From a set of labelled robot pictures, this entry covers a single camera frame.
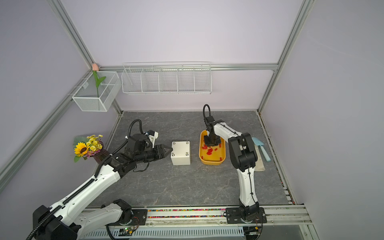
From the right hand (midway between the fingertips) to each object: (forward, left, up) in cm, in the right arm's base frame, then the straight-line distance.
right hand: (209, 143), depth 100 cm
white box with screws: (-13, +18, +9) cm, 24 cm away
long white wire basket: (+33, +28, +29) cm, 53 cm away
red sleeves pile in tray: (-5, 0, 0) cm, 5 cm away
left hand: (-17, +22, +20) cm, 34 cm away
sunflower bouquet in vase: (-16, +59, +23) cm, 65 cm away
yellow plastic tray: (-9, -1, -1) cm, 9 cm away
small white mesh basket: (+8, +67, +35) cm, 76 cm away
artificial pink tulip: (+24, +68, +33) cm, 80 cm away
